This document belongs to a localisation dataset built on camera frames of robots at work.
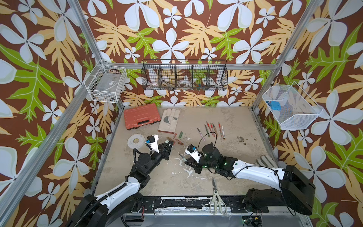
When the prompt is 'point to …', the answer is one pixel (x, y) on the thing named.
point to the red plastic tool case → (141, 116)
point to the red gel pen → (219, 126)
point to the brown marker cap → (178, 143)
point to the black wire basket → (197, 75)
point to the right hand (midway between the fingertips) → (185, 161)
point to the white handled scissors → (213, 207)
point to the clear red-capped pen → (211, 127)
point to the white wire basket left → (106, 82)
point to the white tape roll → (136, 141)
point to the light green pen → (184, 159)
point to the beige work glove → (168, 120)
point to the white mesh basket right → (298, 111)
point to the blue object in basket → (275, 105)
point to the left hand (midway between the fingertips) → (172, 140)
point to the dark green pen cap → (180, 135)
